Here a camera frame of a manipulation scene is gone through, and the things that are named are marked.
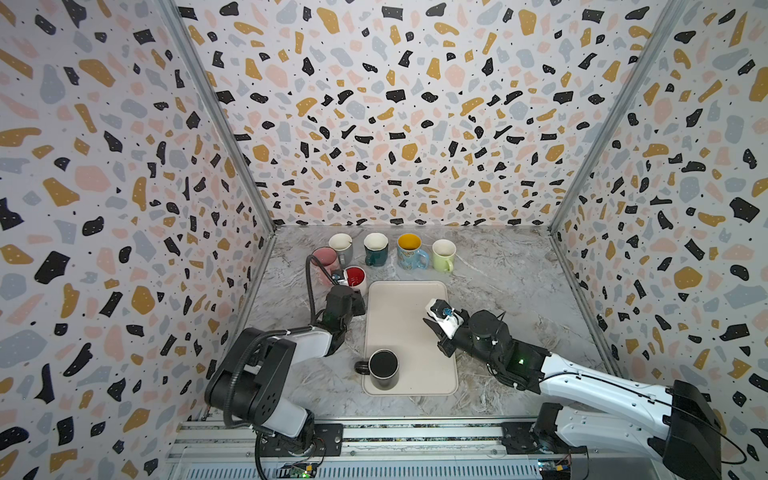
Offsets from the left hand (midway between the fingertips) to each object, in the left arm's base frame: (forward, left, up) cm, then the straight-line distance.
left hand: (356, 287), depth 92 cm
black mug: (-25, -9, 0) cm, 26 cm away
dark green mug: (+16, -6, 0) cm, 17 cm away
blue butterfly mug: (+13, -17, +1) cm, 22 cm away
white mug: (+7, +1, -4) cm, 8 cm away
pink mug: (+13, +10, -1) cm, 16 cm away
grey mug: (+19, +7, -1) cm, 21 cm away
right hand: (-16, -20, +13) cm, 28 cm away
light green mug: (+17, -29, -3) cm, 34 cm away
